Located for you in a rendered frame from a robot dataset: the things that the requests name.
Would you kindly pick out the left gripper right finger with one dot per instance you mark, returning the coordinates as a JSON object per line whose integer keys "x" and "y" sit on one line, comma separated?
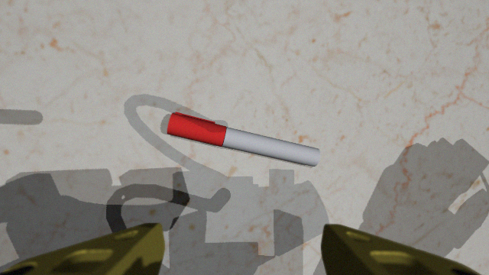
{"x": 348, "y": 251}

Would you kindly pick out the grey marker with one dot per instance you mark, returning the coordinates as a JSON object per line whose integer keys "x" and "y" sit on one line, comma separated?
{"x": 271, "y": 147}

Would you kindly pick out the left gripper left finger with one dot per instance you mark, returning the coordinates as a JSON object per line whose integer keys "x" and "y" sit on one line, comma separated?
{"x": 138, "y": 250}

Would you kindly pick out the red marker cap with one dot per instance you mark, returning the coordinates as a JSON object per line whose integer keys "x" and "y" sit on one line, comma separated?
{"x": 197, "y": 129}

